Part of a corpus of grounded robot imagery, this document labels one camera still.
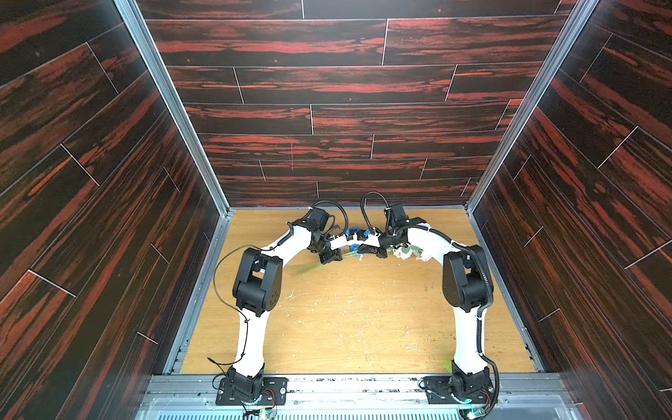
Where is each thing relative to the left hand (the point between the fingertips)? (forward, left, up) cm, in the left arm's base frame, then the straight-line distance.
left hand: (341, 255), depth 98 cm
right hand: (+4, -9, +1) cm, 10 cm away
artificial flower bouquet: (-3, -21, +8) cm, 23 cm away
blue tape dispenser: (-2, -4, +7) cm, 9 cm away
